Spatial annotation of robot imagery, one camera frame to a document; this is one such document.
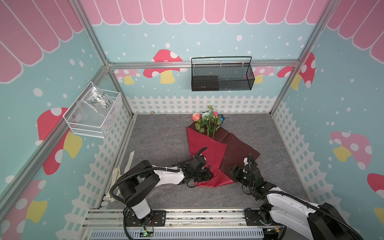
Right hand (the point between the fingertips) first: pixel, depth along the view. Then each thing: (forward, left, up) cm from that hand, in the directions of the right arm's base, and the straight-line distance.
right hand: (230, 169), depth 88 cm
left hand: (-5, +11, -2) cm, 12 cm away
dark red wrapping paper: (+14, +1, -1) cm, 14 cm away
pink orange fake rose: (+42, +20, +2) cm, 46 cm away
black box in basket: (+52, +14, +24) cm, 59 cm away
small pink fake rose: (+41, +6, +5) cm, 42 cm away
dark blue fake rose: (+40, 0, +1) cm, 40 cm away
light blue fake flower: (+42, +13, +2) cm, 44 cm away
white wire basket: (+15, +69, +33) cm, 78 cm away
